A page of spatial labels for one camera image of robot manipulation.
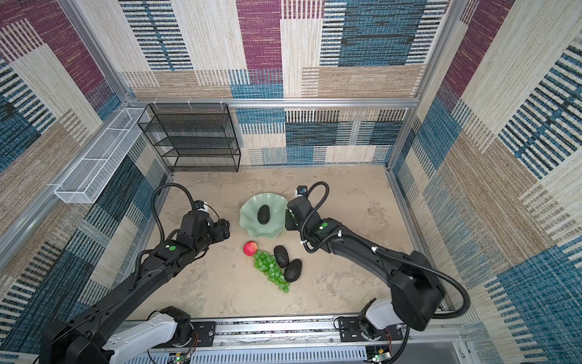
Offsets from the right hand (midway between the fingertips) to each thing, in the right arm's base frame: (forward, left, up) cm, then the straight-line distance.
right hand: (294, 216), depth 84 cm
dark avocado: (+8, +13, -11) cm, 19 cm away
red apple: (-6, +18, -12) cm, 22 cm away
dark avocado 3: (-16, +1, -10) cm, 19 cm away
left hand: (-2, +26, +1) cm, 26 cm away
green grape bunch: (-13, +11, -11) cm, 20 cm away
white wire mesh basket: (+2, +63, +19) cm, 66 cm away
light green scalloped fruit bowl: (+8, +19, -11) cm, 24 cm away
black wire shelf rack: (+44, +46, +3) cm, 64 cm away
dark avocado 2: (-10, +5, -11) cm, 16 cm away
